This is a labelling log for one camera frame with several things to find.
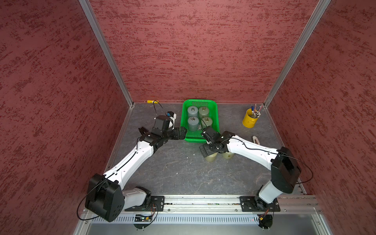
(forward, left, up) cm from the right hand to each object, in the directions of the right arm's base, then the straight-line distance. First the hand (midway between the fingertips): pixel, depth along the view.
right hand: (210, 150), depth 86 cm
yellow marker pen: (+50, +45, -6) cm, 68 cm away
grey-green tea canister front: (+20, +10, +1) cm, 22 cm away
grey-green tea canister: (+31, +2, +1) cm, 31 cm away
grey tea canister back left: (+31, +10, +2) cm, 32 cm away
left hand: (+7, +18, +10) cm, 22 cm away
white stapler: (+11, -32, -6) cm, 34 cm away
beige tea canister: (-3, -1, -4) cm, 5 cm away
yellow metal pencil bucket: (+22, -30, -1) cm, 37 cm away
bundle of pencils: (+21, -31, +8) cm, 38 cm away
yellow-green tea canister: (-2, -11, -3) cm, 11 cm away
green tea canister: (+21, 0, +1) cm, 21 cm away
